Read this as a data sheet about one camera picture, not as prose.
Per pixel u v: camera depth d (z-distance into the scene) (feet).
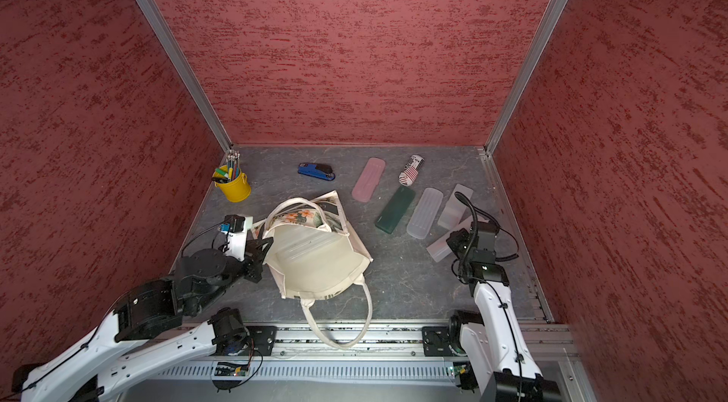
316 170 3.60
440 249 2.68
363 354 2.39
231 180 3.20
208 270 1.50
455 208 3.29
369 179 3.61
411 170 3.61
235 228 1.86
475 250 2.07
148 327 1.42
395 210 3.31
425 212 3.30
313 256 2.84
